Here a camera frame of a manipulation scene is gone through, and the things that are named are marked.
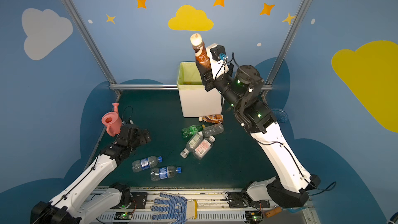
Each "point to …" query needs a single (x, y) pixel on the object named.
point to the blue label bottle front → (164, 172)
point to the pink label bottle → (203, 147)
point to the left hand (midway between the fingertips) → (144, 135)
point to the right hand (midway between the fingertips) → (207, 58)
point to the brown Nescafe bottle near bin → (214, 118)
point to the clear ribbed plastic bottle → (215, 129)
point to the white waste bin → (196, 101)
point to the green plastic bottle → (187, 132)
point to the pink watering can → (113, 121)
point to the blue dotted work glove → (179, 208)
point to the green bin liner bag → (188, 76)
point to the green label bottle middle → (194, 140)
